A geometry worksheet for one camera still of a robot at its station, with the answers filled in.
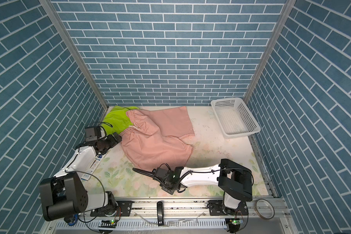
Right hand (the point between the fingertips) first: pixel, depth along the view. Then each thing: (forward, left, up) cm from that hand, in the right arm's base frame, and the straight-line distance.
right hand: (166, 182), depth 81 cm
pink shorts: (+22, +12, +5) cm, 25 cm away
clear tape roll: (-9, -52, -3) cm, 53 cm away
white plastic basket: (+54, -46, -2) cm, 71 cm away
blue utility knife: (-21, +42, +1) cm, 47 cm away
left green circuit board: (-21, +28, -4) cm, 35 cm away
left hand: (+19, +33, +10) cm, 40 cm away
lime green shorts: (+38, +42, +6) cm, 57 cm away
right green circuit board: (-16, -36, -4) cm, 40 cm away
